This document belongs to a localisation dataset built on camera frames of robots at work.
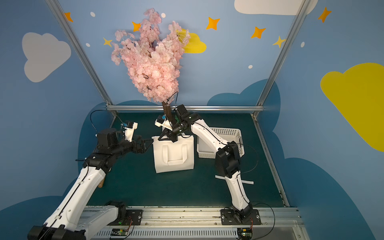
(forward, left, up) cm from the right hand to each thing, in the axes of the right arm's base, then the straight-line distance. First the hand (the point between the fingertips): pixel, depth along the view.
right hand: (162, 137), depth 81 cm
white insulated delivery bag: (-9, -5, -6) cm, 11 cm away
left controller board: (-43, +17, -22) cm, 51 cm away
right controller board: (-39, -45, -25) cm, 65 cm away
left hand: (-4, +7, +5) cm, 9 cm away
